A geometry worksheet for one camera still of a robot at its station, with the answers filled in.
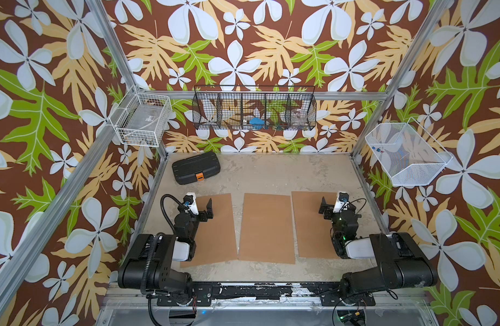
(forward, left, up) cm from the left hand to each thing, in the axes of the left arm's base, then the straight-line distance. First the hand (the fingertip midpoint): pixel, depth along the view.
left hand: (200, 197), depth 89 cm
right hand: (0, -60, -1) cm, 60 cm away
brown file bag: (-12, -30, -12) cm, 34 cm away
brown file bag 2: (-11, -52, -12) cm, 54 cm away
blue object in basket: (+32, -26, +16) cm, 44 cm away
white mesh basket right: (+10, -88, +17) cm, 90 cm away
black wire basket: (+40, -26, +20) cm, 51 cm away
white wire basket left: (+25, +25, +23) cm, 42 cm away
